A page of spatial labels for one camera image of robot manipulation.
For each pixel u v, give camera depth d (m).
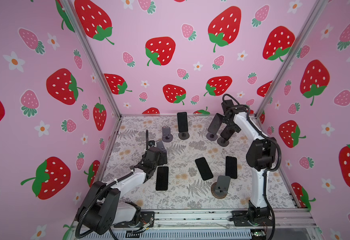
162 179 0.88
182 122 1.01
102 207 0.42
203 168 0.93
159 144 0.93
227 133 0.96
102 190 0.43
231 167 0.93
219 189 0.78
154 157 0.69
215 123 1.02
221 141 1.05
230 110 0.73
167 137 1.02
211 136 1.07
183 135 1.08
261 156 0.57
